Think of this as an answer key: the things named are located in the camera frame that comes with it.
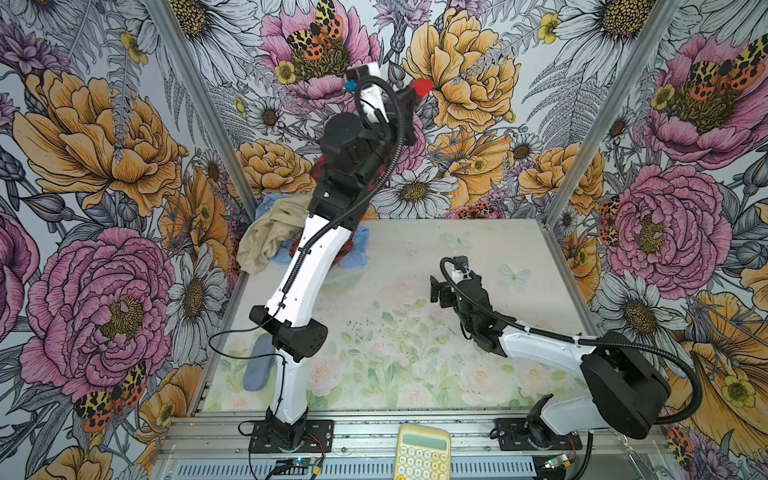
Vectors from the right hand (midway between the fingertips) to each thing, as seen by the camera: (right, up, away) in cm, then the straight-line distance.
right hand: (447, 283), depth 88 cm
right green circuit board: (+24, -40, -16) cm, 49 cm away
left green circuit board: (-37, -40, -16) cm, 57 cm away
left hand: (-11, +37, -31) cm, 50 cm away
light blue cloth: (-29, +7, +23) cm, 38 cm away
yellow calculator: (-8, -37, -17) cm, 42 cm away
